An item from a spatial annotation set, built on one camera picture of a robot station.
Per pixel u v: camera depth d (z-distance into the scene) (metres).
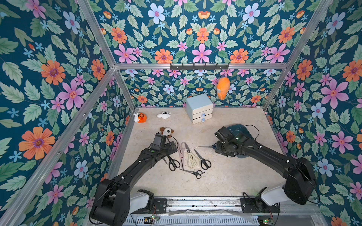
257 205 0.65
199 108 1.00
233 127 1.02
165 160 0.91
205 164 0.88
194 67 0.93
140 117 1.08
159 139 0.68
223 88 0.96
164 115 1.11
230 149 0.59
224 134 0.64
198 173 0.85
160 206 0.73
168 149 0.78
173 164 0.88
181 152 0.93
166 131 1.01
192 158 0.91
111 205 0.40
